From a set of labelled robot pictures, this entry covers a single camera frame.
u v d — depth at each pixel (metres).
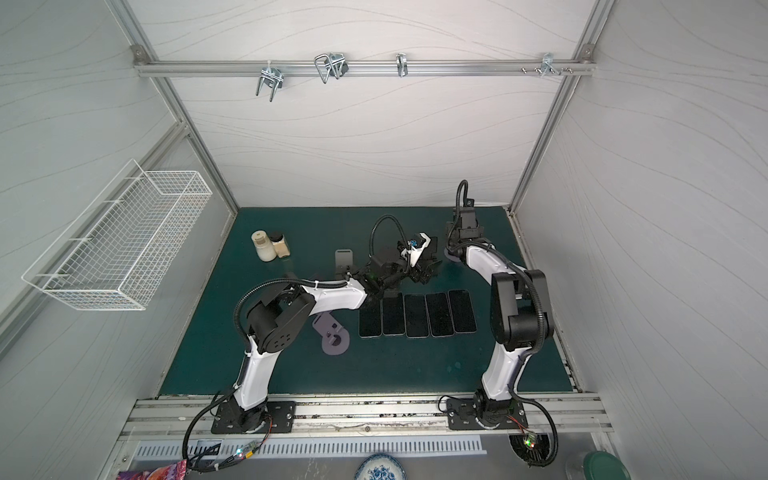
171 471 0.65
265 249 1.01
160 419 0.75
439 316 0.91
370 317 0.90
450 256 1.04
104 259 0.65
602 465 0.60
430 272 0.80
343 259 0.96
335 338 0.82
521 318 0.50
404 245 0.75
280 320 0.52
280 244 1.01
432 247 0.78
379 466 0.66
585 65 0.78
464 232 0.76
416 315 0.91
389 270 0.73
